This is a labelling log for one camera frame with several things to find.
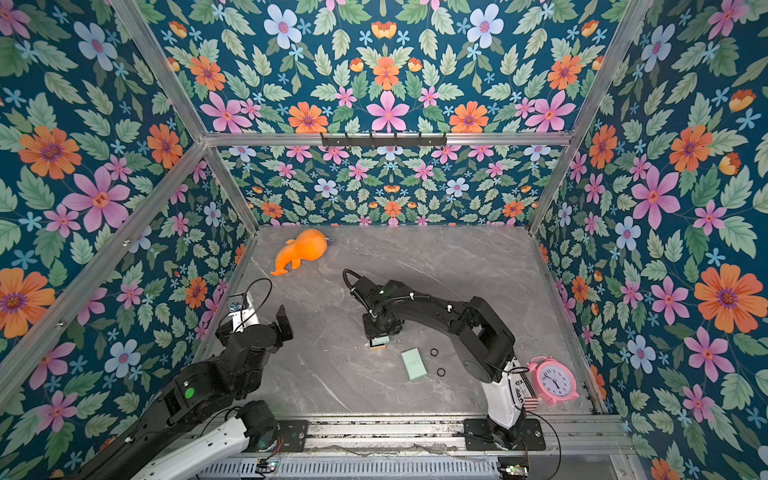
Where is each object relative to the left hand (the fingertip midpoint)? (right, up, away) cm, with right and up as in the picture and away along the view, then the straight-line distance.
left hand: (274, 314), depth 70 cm
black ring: (+40, -20, +14) cm, 47 cm away
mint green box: (+24, -11, +15) cm, 30 cm away
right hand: (+24, -7, +19) cm, 31 cm away
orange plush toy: (-3, +18, +35) cm, 40 cm away
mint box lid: (+34, -17, +14) cm, 40 cm away
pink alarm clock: (+72, -20, +11) cm, 75 cm away
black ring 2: (+40, -16, +18) cm, 47 cm away
